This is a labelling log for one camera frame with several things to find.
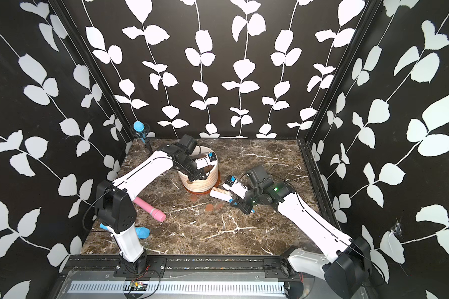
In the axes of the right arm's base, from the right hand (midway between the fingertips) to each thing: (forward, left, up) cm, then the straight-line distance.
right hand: (231, 198), depth 75 cm
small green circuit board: (-28, +36, -18) cm, 49 cm away
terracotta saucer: (+11, +13, -15) cm, 23 cm away
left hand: (+14, +13, -1) cm, 19 cm away
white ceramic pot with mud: (+11, +14, -7) cm, 20 cm away
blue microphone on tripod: (+34, +47, +8) cm, 58 cm away
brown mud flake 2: (+5, +7, -18) cm, 20 cm away
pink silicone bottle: (-1, +35, -14) cm, 38 cm away
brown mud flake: (+4, +11, -18) cm, 22 cm away
